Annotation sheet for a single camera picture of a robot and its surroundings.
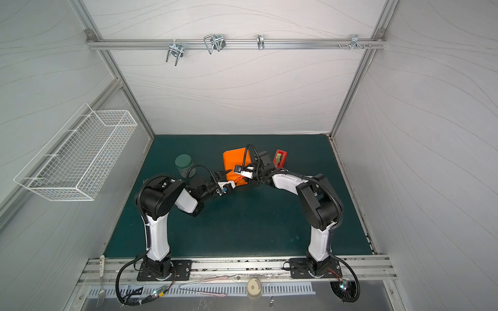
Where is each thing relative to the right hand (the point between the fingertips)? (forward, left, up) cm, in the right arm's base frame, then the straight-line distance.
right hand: (247, 169), depth 96 cm
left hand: (-3, +9, +1) cm, 10 cm away
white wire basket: (-16, +59, +26) cm, 67 cm away
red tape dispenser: (+8, -17, -1) cm, 18 cm away
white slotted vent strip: (-50, +14, -7) cm, 52 cm away
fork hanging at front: (-53, +49, -6) cm, 73 cm away
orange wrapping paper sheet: (+8, +5, +1) cm, 9 cm away
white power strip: (-43, +54, -5) cm, 70 cm away
